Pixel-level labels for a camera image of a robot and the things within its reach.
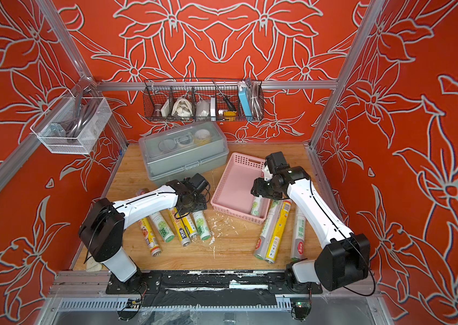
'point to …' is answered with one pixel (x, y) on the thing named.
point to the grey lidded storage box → (181, 152)
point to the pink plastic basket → (232, 194)
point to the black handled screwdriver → (229, 103)
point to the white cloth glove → (93, 265)
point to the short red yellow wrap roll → (150, 237)
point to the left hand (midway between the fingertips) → (200, 205)
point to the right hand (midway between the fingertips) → (253, 191)
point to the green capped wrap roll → (168, 236)
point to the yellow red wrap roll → (182, 231)
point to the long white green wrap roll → (261, 247)
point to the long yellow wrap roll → (278, 232)
